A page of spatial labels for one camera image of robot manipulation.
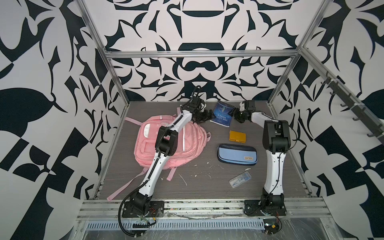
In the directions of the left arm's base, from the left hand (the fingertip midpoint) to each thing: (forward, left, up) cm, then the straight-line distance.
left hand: (213, 116), depth 104 cm
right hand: (+5, -14, -2) cm, 15 cm away
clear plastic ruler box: (-41, -10, -6) cm, 42 cm away
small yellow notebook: (-14, -14, -5) cm, 20 cm away
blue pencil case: (-27, -12, -4) cm, 29 cm away
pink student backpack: (-19, +16, +2) cm, 24 cm away
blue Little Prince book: (+7, -7, -5) cm, 11 cm away
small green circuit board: (-62, -21, -7) cm, 66 cm away
